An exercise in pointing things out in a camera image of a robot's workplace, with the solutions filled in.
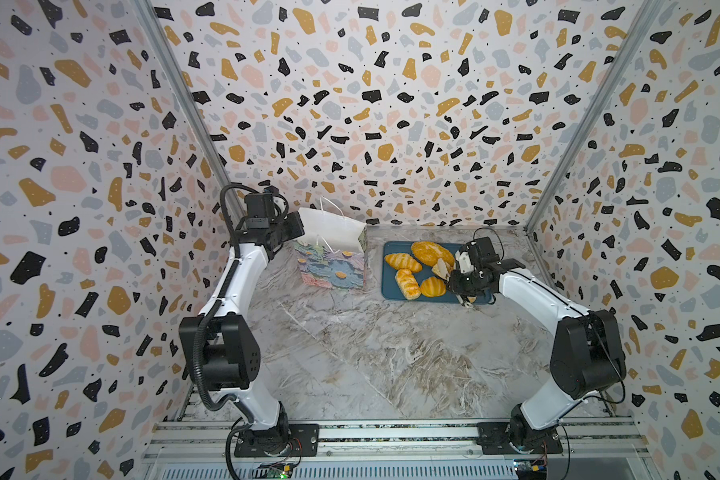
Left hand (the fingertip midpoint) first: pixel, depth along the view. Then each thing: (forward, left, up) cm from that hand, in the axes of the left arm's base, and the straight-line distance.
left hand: (300, 214), depth 85 cm
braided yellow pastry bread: (-7, -32, -25) cm, 42 cm away
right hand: (-12, -43, -16) cm, 47 cm away
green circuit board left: (-57, +3, -28) cm, 64 cm away
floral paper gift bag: (-11, -10, -2) cm, 15 cm away
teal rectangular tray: (-7, -27, -29) cm, 40 cm away
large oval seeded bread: (+4, -40, -23) cm, 47 cm away
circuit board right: (-58, -58, -29) cm, 87 cm away
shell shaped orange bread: (-9, -41, -25) cm, 49 cm away
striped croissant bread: (+2, -31, -25) cm, 40 cm away
